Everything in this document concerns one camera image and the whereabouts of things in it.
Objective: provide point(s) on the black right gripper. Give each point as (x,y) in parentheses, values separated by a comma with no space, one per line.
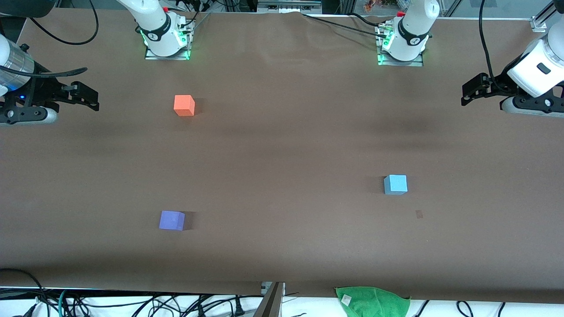
(44,87)

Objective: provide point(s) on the orange foam block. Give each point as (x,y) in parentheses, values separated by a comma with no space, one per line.
(183,105)

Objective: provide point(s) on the blue foam block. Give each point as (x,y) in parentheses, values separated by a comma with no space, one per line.
(395,184)

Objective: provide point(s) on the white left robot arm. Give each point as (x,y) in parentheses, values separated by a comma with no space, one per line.
(412,26)

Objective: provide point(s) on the grey metal post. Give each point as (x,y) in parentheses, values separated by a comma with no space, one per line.
(271,304)

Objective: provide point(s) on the purple foam block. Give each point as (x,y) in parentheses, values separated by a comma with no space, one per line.
(171,220)

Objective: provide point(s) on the brown paper table cover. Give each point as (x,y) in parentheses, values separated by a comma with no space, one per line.
(282,149)

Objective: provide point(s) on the grey metal box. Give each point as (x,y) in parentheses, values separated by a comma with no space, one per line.
(288,5)

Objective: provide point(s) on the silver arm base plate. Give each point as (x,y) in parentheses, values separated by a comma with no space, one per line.
(387,61)
(152,55)

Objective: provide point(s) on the aluminium frame profile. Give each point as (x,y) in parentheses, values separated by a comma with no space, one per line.
(542,20)

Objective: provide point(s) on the green cloth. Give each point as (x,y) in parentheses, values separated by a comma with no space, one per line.
(374,303)

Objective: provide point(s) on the orange object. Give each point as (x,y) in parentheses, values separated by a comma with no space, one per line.
(374,5)

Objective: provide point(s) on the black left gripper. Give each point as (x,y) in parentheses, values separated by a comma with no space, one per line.
(497,86)

